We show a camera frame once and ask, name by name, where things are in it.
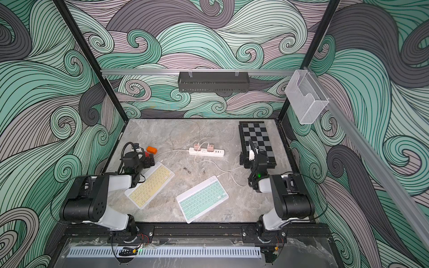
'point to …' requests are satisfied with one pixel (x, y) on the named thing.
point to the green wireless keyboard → (201, 198)
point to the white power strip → (204, 152)
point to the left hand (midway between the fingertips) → (143, 154)
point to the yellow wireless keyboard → (156, 178)
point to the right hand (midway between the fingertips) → (252, 152)
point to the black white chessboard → (258, 132)
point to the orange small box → (152, 149)
